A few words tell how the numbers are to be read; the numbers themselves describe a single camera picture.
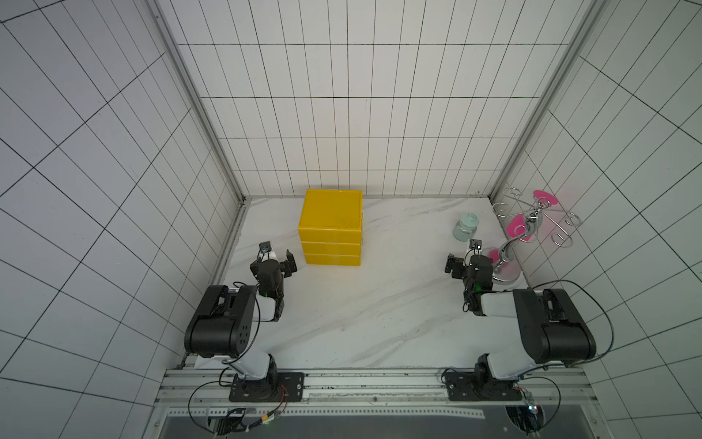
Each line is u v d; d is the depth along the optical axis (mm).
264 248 790
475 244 808
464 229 1014
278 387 710
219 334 449
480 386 669
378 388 744
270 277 705
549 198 869
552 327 457
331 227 814
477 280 727
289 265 861
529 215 777
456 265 853
